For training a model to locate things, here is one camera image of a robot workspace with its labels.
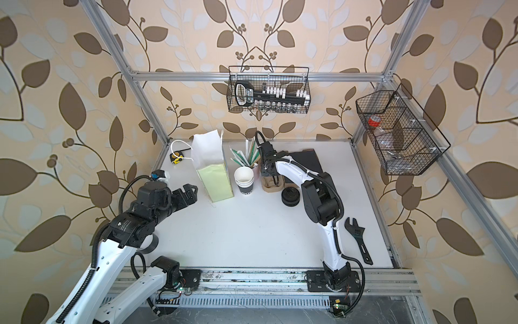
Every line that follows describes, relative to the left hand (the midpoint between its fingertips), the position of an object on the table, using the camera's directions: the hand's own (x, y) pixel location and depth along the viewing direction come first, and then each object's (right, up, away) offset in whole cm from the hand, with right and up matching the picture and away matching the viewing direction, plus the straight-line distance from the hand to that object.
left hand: (184, 190), depth 72 cm
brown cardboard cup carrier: (+31, -2, +25) cm, 39 cm away
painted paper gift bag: (+8, +9, +5) cm, 13 cm away
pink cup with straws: (+22, +12, +27) cm, 37 cm away
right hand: (+32, +6, +28) cm, 43 cm away
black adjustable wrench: (+68, -19, +13) cm, 72 cm away
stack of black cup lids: (+41, -6, +22) cm, 47 cm away
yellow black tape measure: (-21, +11, +37) cm, 44 cm away
